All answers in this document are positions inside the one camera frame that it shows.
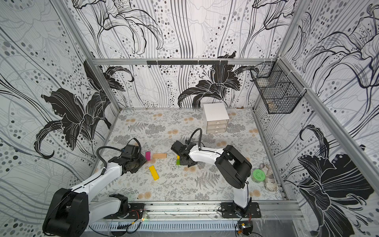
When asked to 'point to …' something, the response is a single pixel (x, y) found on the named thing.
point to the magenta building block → (148, 156)
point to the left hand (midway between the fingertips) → (146, 163)
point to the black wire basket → (281, 91)
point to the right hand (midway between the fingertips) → (188, 160)
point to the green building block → (178, 162)
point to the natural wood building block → (158, 155)
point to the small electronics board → (246, 226)
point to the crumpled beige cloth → (270, 182)
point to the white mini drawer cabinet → (216, 118)
